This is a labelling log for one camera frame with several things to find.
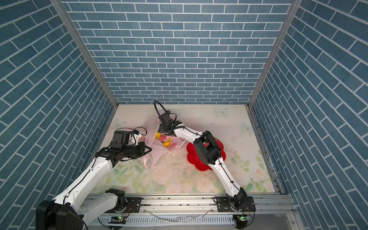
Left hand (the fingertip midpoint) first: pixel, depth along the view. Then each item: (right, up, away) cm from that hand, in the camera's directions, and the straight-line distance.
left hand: (152, 149), depth 79 cm
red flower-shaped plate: (+24, -7, +10) cm, 27 cm away
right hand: (+2, +12, +22) cm, 25 cm away
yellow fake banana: (+5, 0, +16) cm, 16 cm away
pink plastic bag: (+2, +1, +11) cm, 11 cm away
